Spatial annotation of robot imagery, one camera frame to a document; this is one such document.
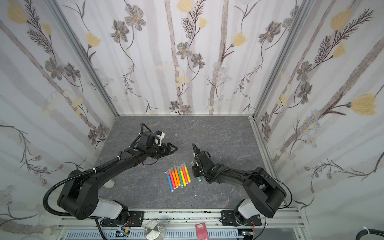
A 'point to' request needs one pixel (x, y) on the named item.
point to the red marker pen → (171, 178)
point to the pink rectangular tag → (201, 231)
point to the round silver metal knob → (153, 230)
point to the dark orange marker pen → (175, 179)
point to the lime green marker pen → (186, 171)
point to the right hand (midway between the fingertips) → (190, 164)
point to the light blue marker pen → (170, 182)
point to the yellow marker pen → (188, 173)
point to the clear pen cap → (176, 134)
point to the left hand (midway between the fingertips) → (172, 146)
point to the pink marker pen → (184, 173)
